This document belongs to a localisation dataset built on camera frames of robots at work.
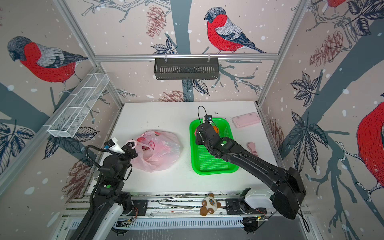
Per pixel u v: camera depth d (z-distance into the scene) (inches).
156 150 34.3
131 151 26.9
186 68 41.7
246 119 42.6
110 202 21.4
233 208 28.5
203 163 35.1
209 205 28.6
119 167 23.7
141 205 29.2
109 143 25.4
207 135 22.1
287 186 15.5
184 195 30.2
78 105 30.8
